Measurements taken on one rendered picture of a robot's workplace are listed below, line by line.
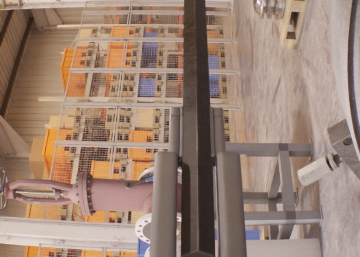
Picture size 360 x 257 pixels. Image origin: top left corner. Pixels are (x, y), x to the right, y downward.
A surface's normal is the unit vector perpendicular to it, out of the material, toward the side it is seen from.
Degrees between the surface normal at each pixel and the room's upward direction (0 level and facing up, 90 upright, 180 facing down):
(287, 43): 90
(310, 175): 71
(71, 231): 90
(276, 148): 90
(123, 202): 92
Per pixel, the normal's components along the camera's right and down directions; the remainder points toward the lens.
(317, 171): -0.33, 0.29
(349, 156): -0.01, 0.67
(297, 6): -0.01, 0.84
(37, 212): 0.01, -0.66
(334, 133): -0.64, -0.57
